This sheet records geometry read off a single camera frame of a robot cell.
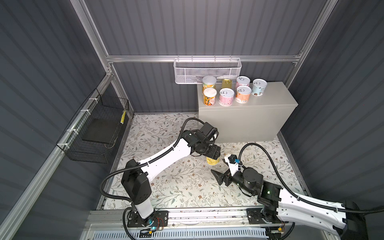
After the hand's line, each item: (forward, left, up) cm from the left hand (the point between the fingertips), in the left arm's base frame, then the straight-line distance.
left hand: (215, 152), depth 78 cm
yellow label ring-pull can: (-4, +2, -2) cm, 5 cm away
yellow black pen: (+20, +50, +8) cm, 54 cm away
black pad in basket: (+8, +55, +12) cm, 57 cm away
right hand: (-8, -1, 0) cm, 8 cm away
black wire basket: (-2, +63, +13) cm, 65 cm away
